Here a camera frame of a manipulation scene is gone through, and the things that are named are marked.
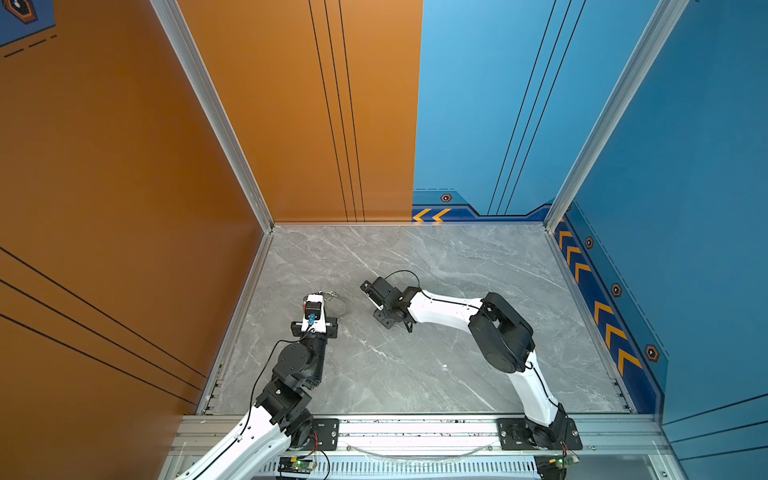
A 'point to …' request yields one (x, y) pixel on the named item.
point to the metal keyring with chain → (329, 295)
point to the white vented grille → (428, 467)
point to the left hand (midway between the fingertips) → (319, 294)
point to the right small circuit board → (564, 461)
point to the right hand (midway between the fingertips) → (384, 309)
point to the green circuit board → (293, 464)
